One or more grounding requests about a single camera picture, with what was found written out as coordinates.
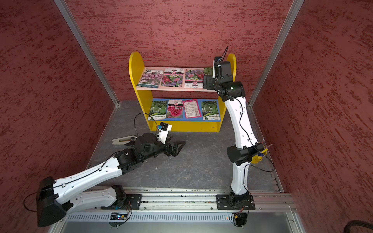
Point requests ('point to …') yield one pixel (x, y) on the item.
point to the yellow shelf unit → (176, 96)
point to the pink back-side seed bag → (192, 108)
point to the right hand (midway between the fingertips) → (213, 81)
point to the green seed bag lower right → (210, 110)
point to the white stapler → (122, 141)
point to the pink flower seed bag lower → (175, 109)
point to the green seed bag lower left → (158, 110)
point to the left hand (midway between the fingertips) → (178, 142)
